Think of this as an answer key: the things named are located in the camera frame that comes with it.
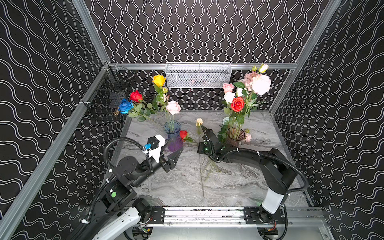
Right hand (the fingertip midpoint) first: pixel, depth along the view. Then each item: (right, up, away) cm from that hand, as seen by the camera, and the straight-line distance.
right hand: (198, 147), depth 92 cm
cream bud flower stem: (0, +15, +3) cm, 15 cm away
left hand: (-9, +6, -36) cm, 38 cm away
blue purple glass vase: (-14, +3, -2) cm, 14 cm away
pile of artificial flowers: (+17, +7, +9) cm, 20 cm away
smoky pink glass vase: (+20, +8, -8) cm, 23 cm away
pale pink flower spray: (-14, +22, -15) cm, 30 cm away
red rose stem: (-10, +6, +8) cm, 14 cm away
